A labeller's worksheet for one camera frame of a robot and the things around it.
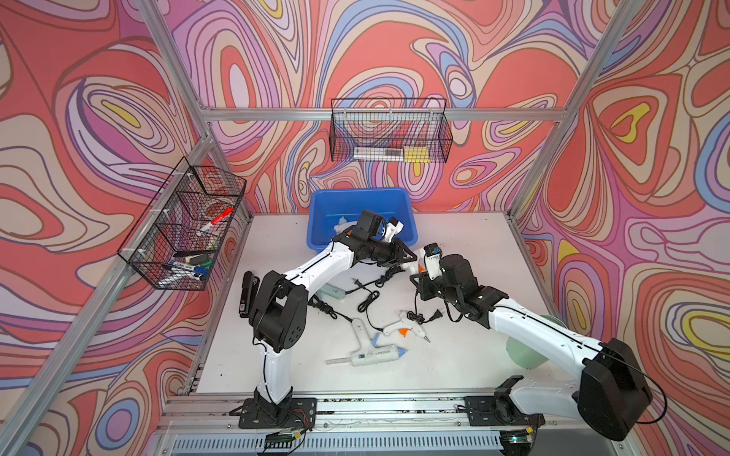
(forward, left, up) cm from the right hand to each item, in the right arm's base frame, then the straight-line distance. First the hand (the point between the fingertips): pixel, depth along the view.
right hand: (416, 283), depth 83 cm
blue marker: (-2, +58, +13) cm, 59 cm away
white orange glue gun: (+3, 0, +4) cm, 5 cm away
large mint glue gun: (+5, +27, -11) cm, 29 cm away
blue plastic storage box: (+41, +30, -5) cm, 51 cm away
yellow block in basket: (+36, -3, +21) cm, 42 cm away
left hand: (+4, 0, +6) cm, 7 cm away
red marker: (+12, +54, +19) cm, 58 cm away
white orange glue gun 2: (-8, +4, -12) cm, 15 cm away
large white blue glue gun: (-17, +15, -10) cm, 24 cm away
